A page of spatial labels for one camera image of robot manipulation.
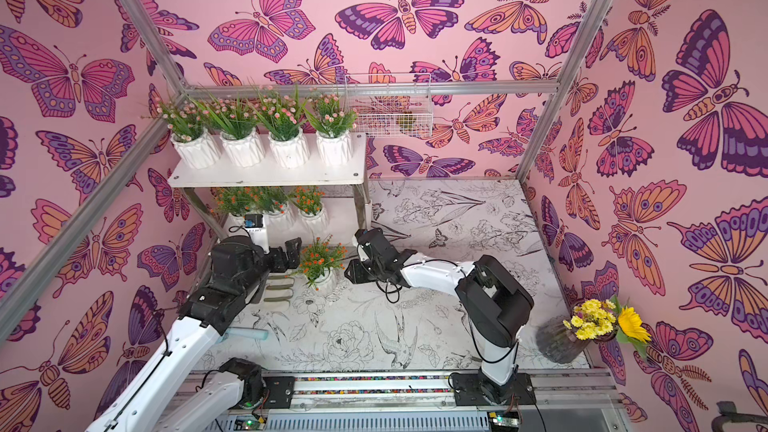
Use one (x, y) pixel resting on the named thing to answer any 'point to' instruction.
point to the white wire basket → (391, 105)
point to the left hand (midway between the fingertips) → (287, 237)
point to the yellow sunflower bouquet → (591, 318)
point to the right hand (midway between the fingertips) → (348, 269)
